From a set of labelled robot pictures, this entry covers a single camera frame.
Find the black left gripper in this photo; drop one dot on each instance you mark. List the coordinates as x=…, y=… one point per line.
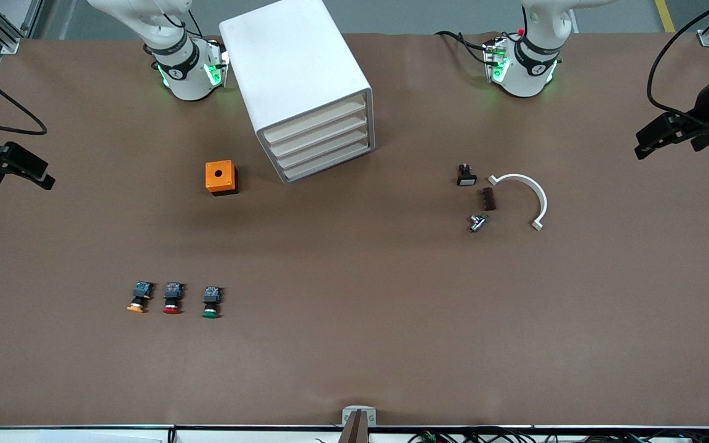
x=703, y=115

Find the green push button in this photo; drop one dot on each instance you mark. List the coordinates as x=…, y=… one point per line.
x=211, y=301

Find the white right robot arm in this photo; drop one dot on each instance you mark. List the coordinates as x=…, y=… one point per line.
x=185, y=74

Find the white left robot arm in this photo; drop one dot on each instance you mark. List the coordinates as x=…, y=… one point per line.
x=524, y=77

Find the yellow push button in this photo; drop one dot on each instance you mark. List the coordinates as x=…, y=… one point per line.
x=140, y=295

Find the red push button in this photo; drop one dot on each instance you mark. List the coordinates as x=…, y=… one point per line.
x=173, y=296

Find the orange box with hole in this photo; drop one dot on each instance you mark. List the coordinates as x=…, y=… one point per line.
x=219, y=175

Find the brown terminal block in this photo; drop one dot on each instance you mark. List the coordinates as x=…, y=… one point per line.
x=488, y=199

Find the small metal connector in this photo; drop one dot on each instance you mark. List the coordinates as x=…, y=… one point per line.
x=477, y=222

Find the white curved bracket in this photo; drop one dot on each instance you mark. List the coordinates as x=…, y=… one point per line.
x=539, y=197

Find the black switch with white face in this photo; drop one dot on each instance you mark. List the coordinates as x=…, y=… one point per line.
x=466, y=177

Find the grey metal clamp bracket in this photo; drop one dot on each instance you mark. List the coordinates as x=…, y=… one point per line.
x=347, y=415

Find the dark tapered post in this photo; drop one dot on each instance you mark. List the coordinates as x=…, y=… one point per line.
x=356, y=431

